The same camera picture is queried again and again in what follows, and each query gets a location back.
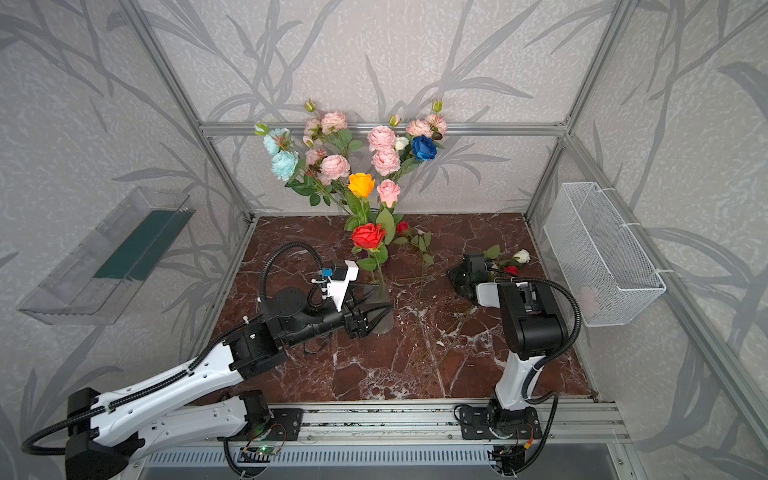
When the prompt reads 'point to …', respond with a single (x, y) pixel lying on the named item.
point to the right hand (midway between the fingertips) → (450, 262)
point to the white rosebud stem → (492, 254)
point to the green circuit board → (256, 453)
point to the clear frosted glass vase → (378, 294)
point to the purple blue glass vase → (380, 258)
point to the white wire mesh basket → (607, 274)
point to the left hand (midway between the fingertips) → (388, 293)
